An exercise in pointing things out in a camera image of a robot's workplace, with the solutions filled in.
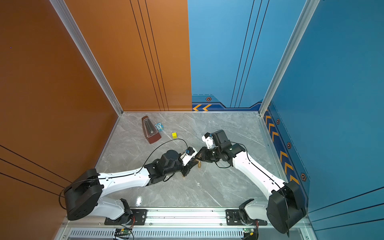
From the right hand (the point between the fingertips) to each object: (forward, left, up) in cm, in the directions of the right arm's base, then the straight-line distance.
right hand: (196, 157), depth 78 cm
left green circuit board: (-30, +35, -18) cm, 49 cm away
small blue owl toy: (+32, +28, -13) cm, 44 cm away
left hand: (0, 0, -2) cm, 2 cm away
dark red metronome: (+21, +30, -7) cm, 38 cm away
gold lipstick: (-4, +8, -16) cm, 19 cm away
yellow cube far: (+24, +16, -13) cm, 32 cm away
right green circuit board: (-31, -25, -17) cm, 43 cm away
